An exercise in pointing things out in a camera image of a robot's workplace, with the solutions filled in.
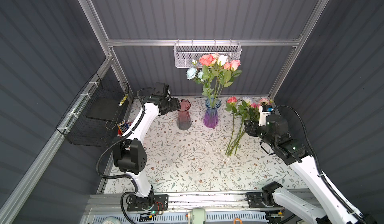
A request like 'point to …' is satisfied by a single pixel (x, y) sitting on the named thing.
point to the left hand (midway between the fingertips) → (175, 106)
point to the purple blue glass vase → (211, 114)
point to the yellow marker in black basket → (123, 100)
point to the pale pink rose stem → (264, 101)
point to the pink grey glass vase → (184, 119)
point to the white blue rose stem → (241, 111)
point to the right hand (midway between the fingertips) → (251, 122)
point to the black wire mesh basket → (93, 120)
